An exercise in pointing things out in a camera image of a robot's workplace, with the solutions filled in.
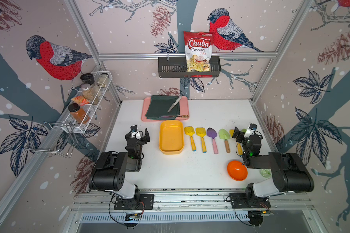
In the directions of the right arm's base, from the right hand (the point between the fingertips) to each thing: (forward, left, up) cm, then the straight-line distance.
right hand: (242, 127), depth 92 cm
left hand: (-3, +65, +3) cm, 66 cm away
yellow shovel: (-15, +6, +1) cm, 17 cm away
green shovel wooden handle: (0, +10, -9) cm, 13 cm away
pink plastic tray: (+22, +38, -9) cm, 45 cm away
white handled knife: (+27, +47, -8) cm, 55 cm away
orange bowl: (-25, +7, -8) cm, 27 cm away
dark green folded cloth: (+27, +58, -9) cm, 65 cm away
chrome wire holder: (-26, +92, +25) cm, 98 cm away
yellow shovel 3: (+1, +26, -9) cm, 27 cm away
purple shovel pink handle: (0, +18, -8) cm, 20 cm away
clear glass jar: (+14, +87, +25) cm, 92 cm away
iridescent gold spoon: (+15, +38, -9) cm, 42 cm away
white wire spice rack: (-9, +85, +26) cm, 89 cm away
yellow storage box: (-5, +46, -7) cm, 47 cm away
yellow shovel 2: (+2, +34, -9) cm, 35 cm away
